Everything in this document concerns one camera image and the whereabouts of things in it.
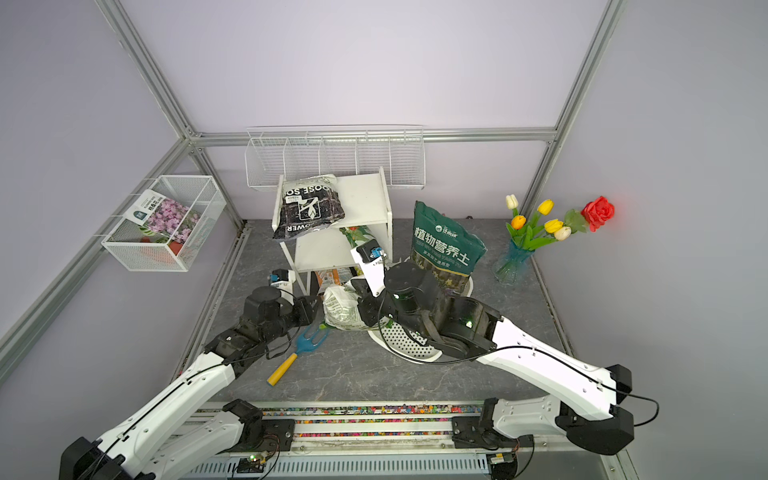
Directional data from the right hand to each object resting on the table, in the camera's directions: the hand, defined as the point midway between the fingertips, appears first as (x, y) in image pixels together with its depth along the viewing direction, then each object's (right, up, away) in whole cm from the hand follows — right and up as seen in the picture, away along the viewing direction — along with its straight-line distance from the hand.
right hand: (352, 279), depth 59 cm
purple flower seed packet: (-49, +14, +16) cm, 54 cm away
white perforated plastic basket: (+9, -22, +30) cm, 39 cm away
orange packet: (-12, -3, +38) cm, 39 cm away
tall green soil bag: (+22, +6, +22) cm, 32 cm away
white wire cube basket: (-55, +6, +15) cm, 58 cm away
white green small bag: (-2, +10, +24) cm, 26 cm away
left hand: (-12, -8, +21) cm, 25 cm away
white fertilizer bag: (-3, -7, +5) cm, 9 cm away
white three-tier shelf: (+2, +14, +17) cm, 22 cm away
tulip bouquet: (+47, +10, +26) cm, 54 cm away
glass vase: (+46, 0, +38) cm, 60 cm away
